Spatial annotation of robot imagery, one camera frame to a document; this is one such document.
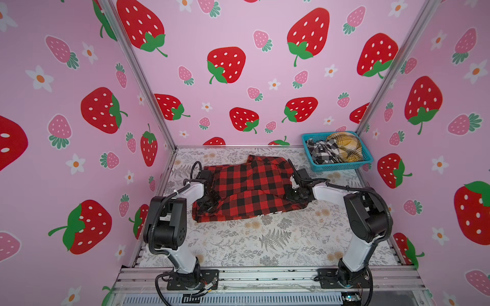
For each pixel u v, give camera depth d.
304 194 0.73
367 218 0.50
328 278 0.73
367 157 1.04
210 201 0.82
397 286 0.73
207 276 0.75
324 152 1.06
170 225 0.48
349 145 1.07
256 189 1.01
